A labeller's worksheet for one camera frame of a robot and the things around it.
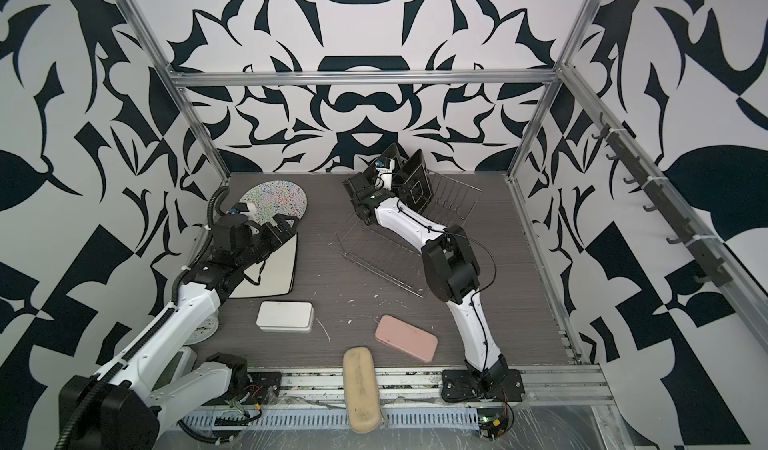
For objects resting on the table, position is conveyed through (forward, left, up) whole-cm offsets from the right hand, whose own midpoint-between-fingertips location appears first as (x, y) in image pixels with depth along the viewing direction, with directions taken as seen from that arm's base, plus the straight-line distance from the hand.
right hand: (400, 184), depth 93 cm
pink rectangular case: (-40, 0, -15) cm, 43 cm away
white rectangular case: (-35, +32, -13) cm, 49 cm away
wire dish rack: (-14, +3, -19) cm, 24 cm away
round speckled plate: (+9, +47, -16) cm, 51 cm away
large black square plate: (+18, +1, -2) cm, 18 cm away
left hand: (-16, +30, +5) cm, 34 cm away
